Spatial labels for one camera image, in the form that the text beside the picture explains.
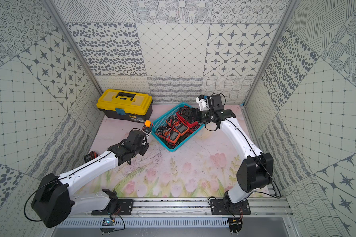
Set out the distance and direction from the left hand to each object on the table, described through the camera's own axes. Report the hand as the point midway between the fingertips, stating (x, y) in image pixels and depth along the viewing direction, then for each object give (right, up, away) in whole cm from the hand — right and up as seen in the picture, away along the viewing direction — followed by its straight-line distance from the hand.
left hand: (143, 138), depth 85 cm
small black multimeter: (+28, +14, -13) cm, 34 cm away
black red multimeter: (-33, -11, +5) cm, 35 cm away
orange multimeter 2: (+22, +5, +13) cm, 26 cm away
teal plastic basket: (+17, +4, +11) cm, 21 cm away
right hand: (+27, +12, -4) cm, 30 cm away
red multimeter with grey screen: (+30, +7, +13) cm, 33 cm away
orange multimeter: (+17, 0, +8) cm, 19 cm away
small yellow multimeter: (+2, +6, +2) cm, 7 cm away
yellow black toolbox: (-15, +21, +11) cm, 28 cm away
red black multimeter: (+16, +10, +16) cm, 25 cm away
